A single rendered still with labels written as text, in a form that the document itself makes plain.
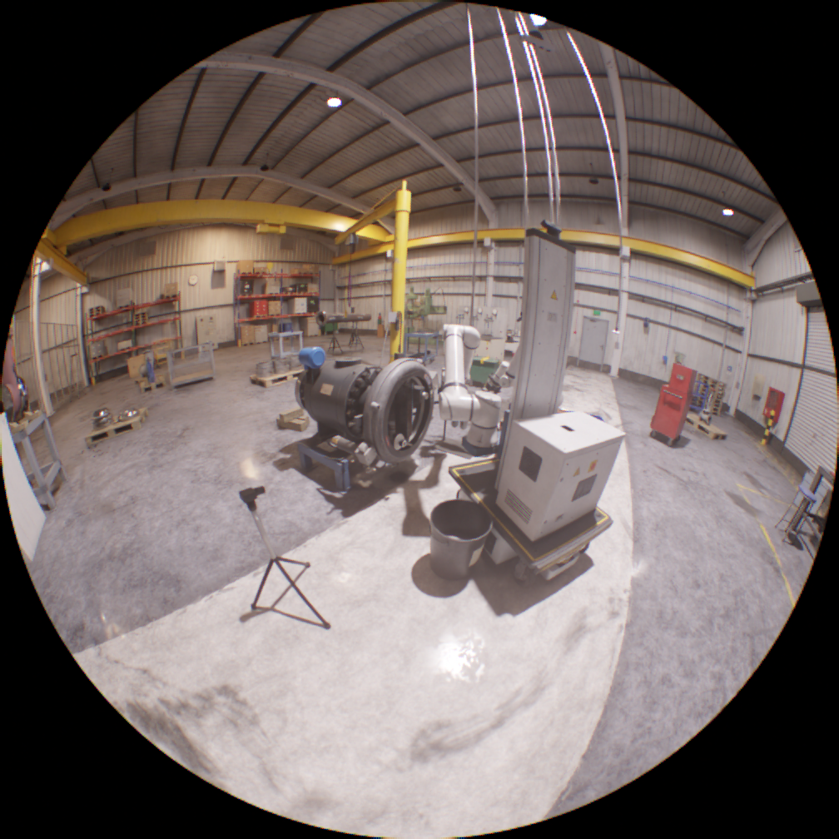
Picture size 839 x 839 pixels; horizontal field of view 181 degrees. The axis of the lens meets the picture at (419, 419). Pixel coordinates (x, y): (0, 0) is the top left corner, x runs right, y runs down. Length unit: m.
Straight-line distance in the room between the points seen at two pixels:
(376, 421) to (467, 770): 1.82
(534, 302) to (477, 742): 1.92
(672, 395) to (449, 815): 4.76
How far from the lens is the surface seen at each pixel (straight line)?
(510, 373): 1.87
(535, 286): 1.36
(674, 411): 4.62
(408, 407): 1.78
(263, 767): 1.40
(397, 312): 5.35
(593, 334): 11.97
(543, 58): 8.62
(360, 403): 1.93
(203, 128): 11.18
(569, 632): 1.55
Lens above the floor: 1.27
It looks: 22 degrees down
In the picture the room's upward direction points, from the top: 3 degrees clockwise
